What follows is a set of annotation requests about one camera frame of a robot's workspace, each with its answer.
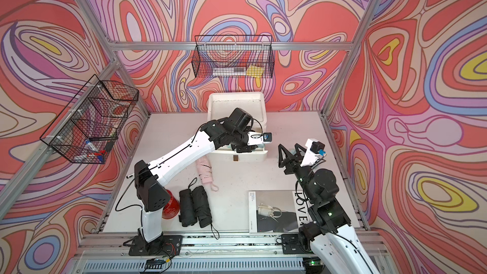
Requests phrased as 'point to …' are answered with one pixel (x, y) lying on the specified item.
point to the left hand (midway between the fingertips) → (257, 139)
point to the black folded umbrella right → (202, 207)
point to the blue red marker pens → (99, 153)
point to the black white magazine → (278, 211)
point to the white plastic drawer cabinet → (222, 104)
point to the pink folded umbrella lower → (205, 172)
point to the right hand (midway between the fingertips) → (286, 149)
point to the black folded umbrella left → (188, 216)
